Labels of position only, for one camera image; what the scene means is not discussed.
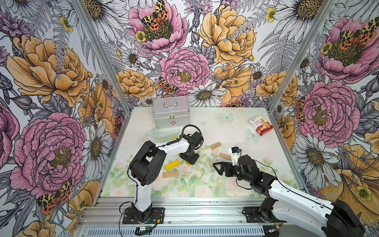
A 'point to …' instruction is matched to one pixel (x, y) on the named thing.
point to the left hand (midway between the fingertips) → (188, 163)
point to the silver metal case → (169, 112)
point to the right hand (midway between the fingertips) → (218, 169)
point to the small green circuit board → (142, 229)
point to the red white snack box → (260, 125)
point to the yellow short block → (188, 164)
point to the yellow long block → (172, 165)
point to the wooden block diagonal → (224, 156)
